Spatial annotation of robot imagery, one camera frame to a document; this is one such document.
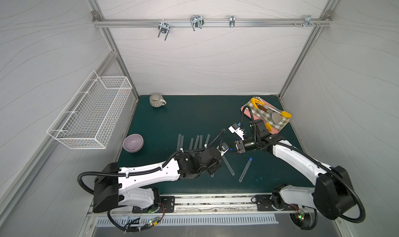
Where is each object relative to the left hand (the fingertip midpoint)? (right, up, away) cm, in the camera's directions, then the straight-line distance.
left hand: (217, 157), depth 74 cm
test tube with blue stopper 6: (+7, -7, +12) cm, 16 cm away
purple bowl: (-49, +3, +19) cm, 53 cm away
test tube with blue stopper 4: (-11, +3, +21) cm, 24 cm away
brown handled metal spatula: (+44, +18, +31) cm, 57 cm away
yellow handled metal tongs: (+32, +29, +40) cm, 59 cm away
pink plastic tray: (+29, +19, +35) cm, 49 cm away
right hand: (+4, +3, +2) cm, 6 cm away
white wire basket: (-59, +19, -6) cm, 62 cm away
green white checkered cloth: (+40, +21, +34) cm, 56 cm away
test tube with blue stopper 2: (-20, +2, +21) cm, 29 cm away
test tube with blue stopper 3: (-14, +2, +19) cm, 24 cm away
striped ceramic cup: (-41, +30, +36) cm, 62 cm away
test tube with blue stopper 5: (-4, +5, +22) cm, 23 cm away
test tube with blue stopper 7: (+17, -9, +10) cm, 22 cm away
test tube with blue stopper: (-22, +3, +21) cm, 31 cm away
